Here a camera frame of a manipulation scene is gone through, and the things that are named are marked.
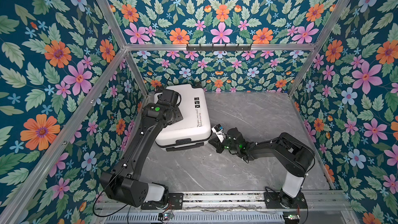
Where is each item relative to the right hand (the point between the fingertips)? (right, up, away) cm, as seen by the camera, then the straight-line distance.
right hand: (209, 140), depth 88 cm
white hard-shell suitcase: (-8, +7, -9) cm, 14 cm away
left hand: (-15, +16, -13) cm, 26 cm away
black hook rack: (+6, +55, +5) cm, 55 cm away
